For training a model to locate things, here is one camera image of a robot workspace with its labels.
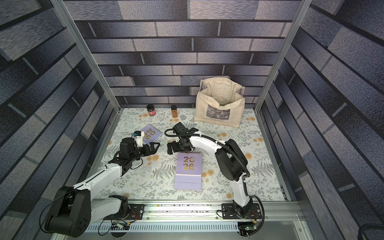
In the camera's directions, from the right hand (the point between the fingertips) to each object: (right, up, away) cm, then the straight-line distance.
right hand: (173, 150), depth 90 cm
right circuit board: (+38, -34, -20) cm, 54 cm away
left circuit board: (-23, -33, -19) cm, 45 cm away
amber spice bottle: (-2, +26, +20) cm, 33 cm away
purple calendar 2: (-18, +9, +13) cm, 24 cm away
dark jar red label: (-20, +27, +21) cm, 40 cm away
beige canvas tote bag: (+33, +34, +24) cm, 53 cm away
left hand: (-11, +5, -4) cm, 12 cm away
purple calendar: (+9, -11, -7) cm, 16 cm away
